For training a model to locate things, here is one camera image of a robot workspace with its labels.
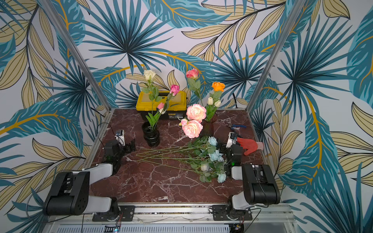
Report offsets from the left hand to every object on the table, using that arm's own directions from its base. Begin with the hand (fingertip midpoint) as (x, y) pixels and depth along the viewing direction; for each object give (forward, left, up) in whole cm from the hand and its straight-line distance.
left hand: (127, 140), depth 91 cm
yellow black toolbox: (+10, -31, +20) cm, 39 cm away
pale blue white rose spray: (-8, -48, -4) cm, 49 cm away
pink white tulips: (+6, -17, +13) cm, 22 cm away
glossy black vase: (+2, -15, +1) cm, 16 cm away
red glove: (+5, -84, -12) cm, 85 cm away
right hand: (+2, -63, +2) cm, 63 cm away
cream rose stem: (+20, -17, +23) cm, 35 cm away
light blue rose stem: (-3, -39, -7) cm, 39 cm away
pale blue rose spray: (-19, -56, -4) cm, 59 cm away
